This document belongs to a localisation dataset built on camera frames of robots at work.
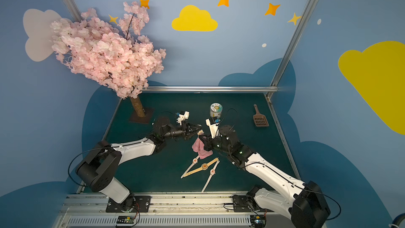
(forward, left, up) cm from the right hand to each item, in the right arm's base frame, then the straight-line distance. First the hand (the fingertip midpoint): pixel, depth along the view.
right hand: (201, 134), depth 77 cm
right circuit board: (-32, -29, -23) cm, 49 cm away
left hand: (+2, -1, +3) cm, 4 cm away
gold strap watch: (-9, -2, -20) cm, 22 cm away
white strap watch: (-6, +4, -20) cm, 21 cm away
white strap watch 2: (-12, -6, -20) cm, 24 cm away
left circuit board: (-35, +33, -21) cm, 53 cm away
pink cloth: (-3, +2, -7) cm, 8 cm away
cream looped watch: (+1, +1, +1) cm, 1 cm away
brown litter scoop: (+26, -38, -21) cm, 51 cm away
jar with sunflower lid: (+27, -7, -12) cm, 30 cm away
